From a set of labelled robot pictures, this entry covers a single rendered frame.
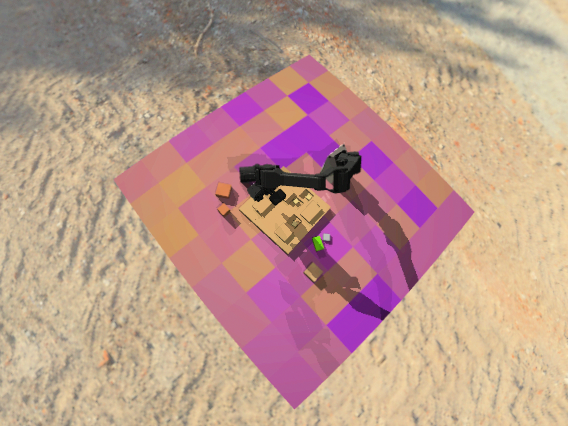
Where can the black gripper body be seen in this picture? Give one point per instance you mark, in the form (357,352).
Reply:
(276,197)

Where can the brown rectangular block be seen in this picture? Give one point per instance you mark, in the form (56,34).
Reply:
(313,272)

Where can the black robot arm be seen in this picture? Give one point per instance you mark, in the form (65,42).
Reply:
(270,176)

